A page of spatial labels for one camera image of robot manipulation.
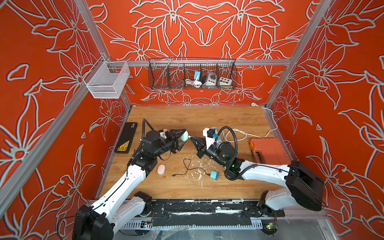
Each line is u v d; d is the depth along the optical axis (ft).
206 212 2.39
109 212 1.33
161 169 2.80
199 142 2.20
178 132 2.20
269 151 2.91
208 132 2.01
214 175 2.67
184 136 2.33
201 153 2.12
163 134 2.34
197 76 2.73
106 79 3.04
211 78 3.00
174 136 2.11
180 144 2.34
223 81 3.10
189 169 2.80
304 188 1.35
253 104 3.98
